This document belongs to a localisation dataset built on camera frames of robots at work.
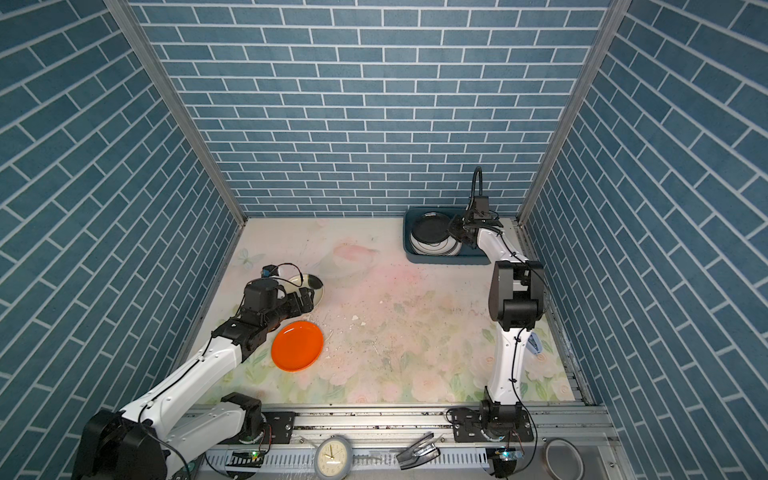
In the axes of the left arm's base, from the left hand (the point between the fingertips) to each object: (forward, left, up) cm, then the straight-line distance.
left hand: (302, 293), depth 85 cm
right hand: (+26, -45, +1) cm, 52 cm away
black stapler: (-38, -32, -9) cm, 50 cm away
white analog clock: (-38, -12, -8) cm, 41 cm away
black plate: (+30, -41, -3) cm, 50 cm away
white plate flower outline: (+23, -47, -8) cm, 53 cm away
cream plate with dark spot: (+12, +3, -12) cm, 17 cm away
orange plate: (-11, +1, -10) cm, 15 cm away
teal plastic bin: (+21, -54, -10) cm, 59 cm away
